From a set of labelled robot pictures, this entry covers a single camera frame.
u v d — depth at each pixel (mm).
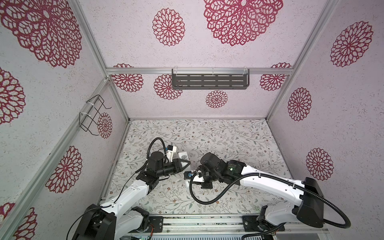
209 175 613
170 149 744
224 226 747
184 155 772
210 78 941
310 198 396
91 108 777
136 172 674
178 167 712
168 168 694
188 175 602
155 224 739
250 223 744
